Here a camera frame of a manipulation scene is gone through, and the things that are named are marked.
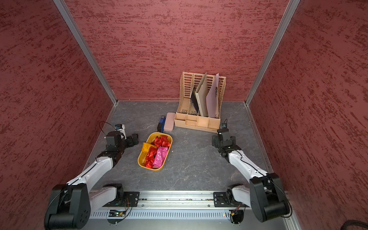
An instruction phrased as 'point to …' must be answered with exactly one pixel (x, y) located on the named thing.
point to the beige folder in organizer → (201, 95)
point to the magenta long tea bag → (160, 156)
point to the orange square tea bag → (146, 147)
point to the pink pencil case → (169, 121)
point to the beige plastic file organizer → (187, 116)
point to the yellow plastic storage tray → (170, 138)
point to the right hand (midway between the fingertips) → (222, 139)
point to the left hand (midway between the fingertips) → (131, 138)
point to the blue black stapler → (161, 125)
